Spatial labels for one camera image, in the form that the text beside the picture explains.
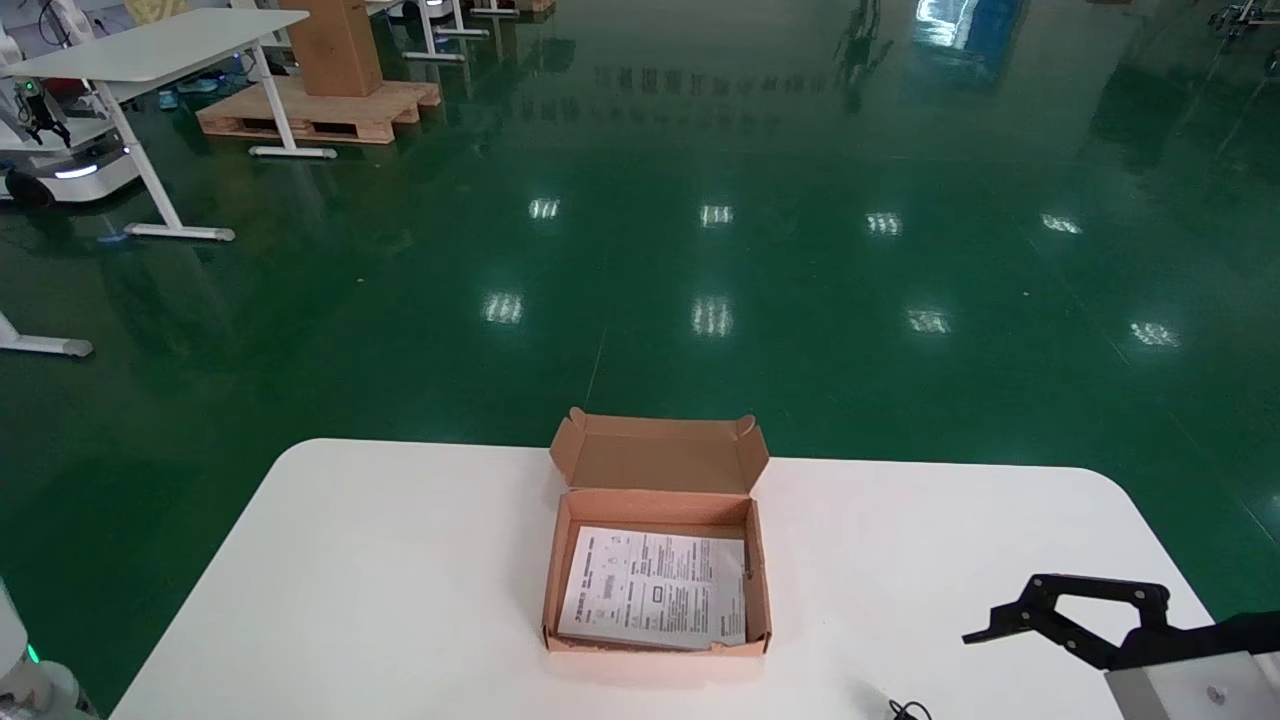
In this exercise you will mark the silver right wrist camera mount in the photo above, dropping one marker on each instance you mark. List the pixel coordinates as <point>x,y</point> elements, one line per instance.
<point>1190,695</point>

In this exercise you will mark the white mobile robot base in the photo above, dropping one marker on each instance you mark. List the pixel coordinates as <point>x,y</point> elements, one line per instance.
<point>70,165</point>

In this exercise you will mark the white table foot bar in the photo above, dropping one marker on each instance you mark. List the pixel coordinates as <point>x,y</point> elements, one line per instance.
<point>45,345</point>

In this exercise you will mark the white table leg frame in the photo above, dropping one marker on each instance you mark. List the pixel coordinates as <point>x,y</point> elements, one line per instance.
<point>435,50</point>

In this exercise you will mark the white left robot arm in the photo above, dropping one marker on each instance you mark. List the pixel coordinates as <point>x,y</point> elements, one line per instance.
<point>30,690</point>

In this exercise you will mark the wooden shipping pallet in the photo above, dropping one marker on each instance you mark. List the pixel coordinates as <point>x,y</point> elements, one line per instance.
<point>340,105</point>

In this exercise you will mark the printed white instruction sheet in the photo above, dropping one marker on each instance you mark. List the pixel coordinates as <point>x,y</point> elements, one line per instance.
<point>650,590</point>

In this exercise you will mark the distant wheeled equipment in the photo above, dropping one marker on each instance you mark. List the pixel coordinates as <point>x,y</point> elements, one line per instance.
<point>1245,12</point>

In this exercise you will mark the person in yellow clothing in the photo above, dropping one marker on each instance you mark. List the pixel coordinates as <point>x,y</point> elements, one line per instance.
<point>150,10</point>

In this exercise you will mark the white desk with white legs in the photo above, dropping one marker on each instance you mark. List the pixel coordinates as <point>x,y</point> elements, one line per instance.
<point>160,45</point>

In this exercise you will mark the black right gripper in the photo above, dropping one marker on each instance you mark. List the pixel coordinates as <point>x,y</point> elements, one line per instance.
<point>1220,638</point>

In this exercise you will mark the tall brown cardboard carton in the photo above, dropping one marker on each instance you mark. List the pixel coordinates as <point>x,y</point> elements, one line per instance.
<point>335,45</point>

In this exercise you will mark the open brown cardboard storage box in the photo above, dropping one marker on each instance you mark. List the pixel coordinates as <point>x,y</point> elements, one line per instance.
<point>660,465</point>

